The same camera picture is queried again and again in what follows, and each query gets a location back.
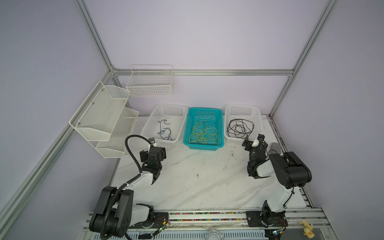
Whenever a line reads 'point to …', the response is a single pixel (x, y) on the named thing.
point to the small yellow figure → (307, 231)
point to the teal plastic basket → (214, 118)
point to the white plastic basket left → (175, 114)
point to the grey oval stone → (275, 148)
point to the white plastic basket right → (250, 112)
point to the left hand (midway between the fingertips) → (151, 150)
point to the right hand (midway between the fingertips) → (254, 136)
